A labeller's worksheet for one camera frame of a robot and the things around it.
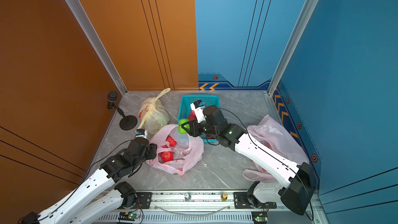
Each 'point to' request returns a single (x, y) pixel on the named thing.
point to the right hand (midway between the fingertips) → (186, 124)
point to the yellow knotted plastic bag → (154, 113)
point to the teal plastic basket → (184, 108)
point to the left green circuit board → (129, 216)
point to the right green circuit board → (259, 217)
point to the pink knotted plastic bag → (176, 152)
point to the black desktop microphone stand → (128, 122)
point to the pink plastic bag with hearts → (272, 135)
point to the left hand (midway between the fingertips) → (155, 144)
